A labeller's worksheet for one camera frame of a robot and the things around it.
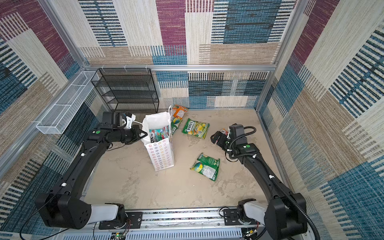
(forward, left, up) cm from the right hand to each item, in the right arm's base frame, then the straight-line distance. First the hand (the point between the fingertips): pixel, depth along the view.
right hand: (216, 142), depth 82 cm
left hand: (+2, +35, +9) cm, 37 cm away
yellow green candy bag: (+21, +13, -14) cm, 29 cm away
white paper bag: (-7, +29, +2) cm, 30 cm away
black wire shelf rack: (+45, +58, +2) cm, 74 cm away
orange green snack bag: (+38, +23, -16) cm, 48 cm away
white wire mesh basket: (+3, +75, +18) cm, 78 cm away
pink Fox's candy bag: (+18, -9, -15) cm, 25 cm away
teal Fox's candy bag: (+9, +34, -4) cm, 35 cm away
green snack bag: (-8, +5, -13) cm, 16 cm away
